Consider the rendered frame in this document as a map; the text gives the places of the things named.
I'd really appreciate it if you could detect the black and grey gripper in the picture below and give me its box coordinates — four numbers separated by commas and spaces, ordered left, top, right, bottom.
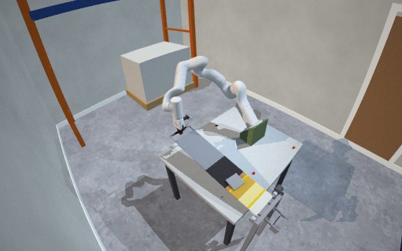
173, 117, 185, 135

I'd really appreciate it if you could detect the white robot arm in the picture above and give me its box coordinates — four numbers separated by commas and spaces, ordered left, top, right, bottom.
162, 56, 262, 130

